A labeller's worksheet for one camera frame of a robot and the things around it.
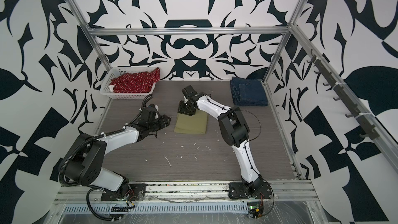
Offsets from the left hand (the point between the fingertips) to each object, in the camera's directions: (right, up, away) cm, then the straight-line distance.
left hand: (169, 117), depth 91 cm
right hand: (+5, +4, +4) cm, 8 cm away
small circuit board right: (+42, -39, -20) cm, 61 cm away
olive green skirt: (+15, -4, +2) cm, 16 cm away
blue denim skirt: (+52, +15, +20) cm, 58 cm away
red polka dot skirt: (-25, +23, +23) cm, 41 cm away
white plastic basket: (-44, +29, +21) cm, 57 cm away
